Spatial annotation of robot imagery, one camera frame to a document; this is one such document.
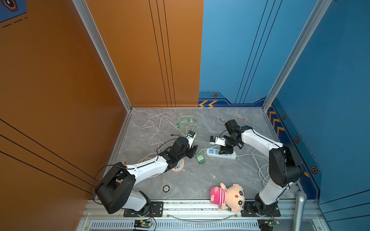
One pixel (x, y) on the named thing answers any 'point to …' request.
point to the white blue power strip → (214, 152)
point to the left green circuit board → (142, 224)
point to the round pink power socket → (180, 169)
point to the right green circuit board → (267, 224)
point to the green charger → (201, 159)
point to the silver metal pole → (300, 198)
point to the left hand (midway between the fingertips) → (194, 141)
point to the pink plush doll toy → (233, 197)
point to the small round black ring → (166, 188)
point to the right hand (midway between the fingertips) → (221, 146)
